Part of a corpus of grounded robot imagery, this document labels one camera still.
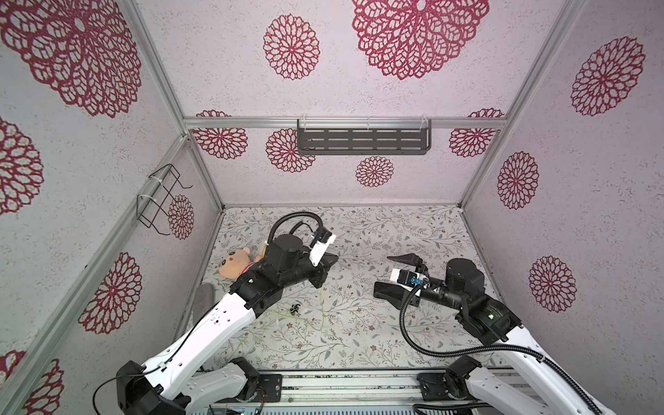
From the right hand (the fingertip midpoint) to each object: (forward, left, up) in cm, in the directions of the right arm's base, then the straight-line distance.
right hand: (385, 269), depth 67 cm
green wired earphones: (-1, +27, -26) cm, 38 cm away
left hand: (+3, +13, -1) cm, 14 cm away
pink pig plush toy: (+13, +50, -18) cm, 54 cm away
